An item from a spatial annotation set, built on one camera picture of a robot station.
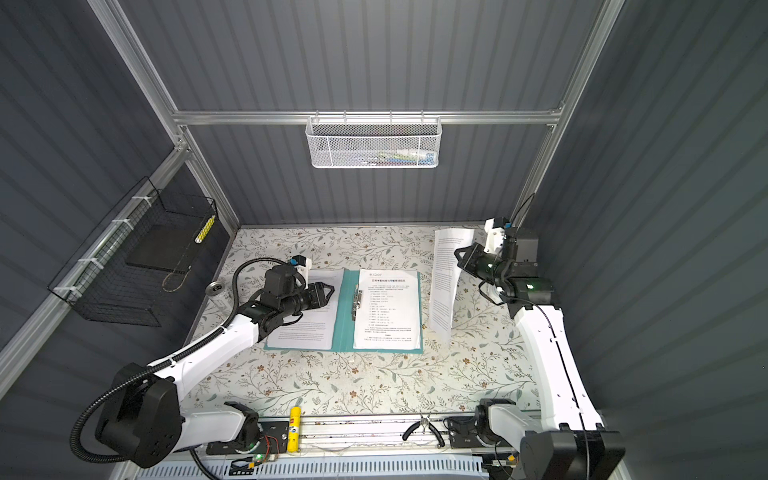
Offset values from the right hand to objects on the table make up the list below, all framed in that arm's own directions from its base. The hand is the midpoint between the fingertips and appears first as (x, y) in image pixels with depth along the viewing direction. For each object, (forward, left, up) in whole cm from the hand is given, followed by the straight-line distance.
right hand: (459, 253), depth 73 cm
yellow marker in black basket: (+11, +68, -1) cm, 69 cm away
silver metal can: (0, +69, -15) cm, 71 cm away
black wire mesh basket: (+7, +82, +1) cm, 82 cm away
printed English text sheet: (-6, +42, -30) cm, 52 cm away
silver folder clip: (+3, +29, -28) cm, 40 cm away
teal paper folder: (-8, +32, -30) cm, 44 cm away
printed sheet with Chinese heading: (-1, +18, -30) cm, 35 cm away
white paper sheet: (-2, +3, -6) cm, 7 cm away
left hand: (0, +35, -15) cm, 38 cm away
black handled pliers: (-31, +9, -31) cm, 44 cm away
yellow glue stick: (-33, +42, -27) cm, 59 cm away
